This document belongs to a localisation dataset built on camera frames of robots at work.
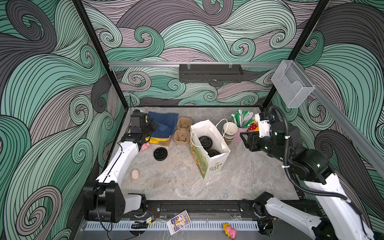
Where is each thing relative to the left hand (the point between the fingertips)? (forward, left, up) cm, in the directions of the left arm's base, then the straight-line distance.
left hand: (157, 120), depth 83 cm
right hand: (-18, -42, +13) cm, 47 cm away
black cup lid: (-9, -28, -8) cm, 30 cm away
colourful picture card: (-46, -14, -20) cm, 52 cm away
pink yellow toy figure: (-49, -38, -18) cm, 64 cm away
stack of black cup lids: (-12, -1, -19) cm, 22 cm away
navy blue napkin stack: (+10, -3, -15) cm, 19 cm away
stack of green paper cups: (+3, -46, -13) cm, 48 cm away
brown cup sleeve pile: (+4, -14, -19) cm, 24 cm away
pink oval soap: (-24, +12, -20) cm, 33 cm away
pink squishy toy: (-7, +10, -19) cm, 22 cm away
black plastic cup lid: (-15, -32, -8) cm, 36 cm away
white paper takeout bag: (-25, -28, -5) cm, 38 cm away
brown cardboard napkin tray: (-4, -3, -20) cm, 20 cm away
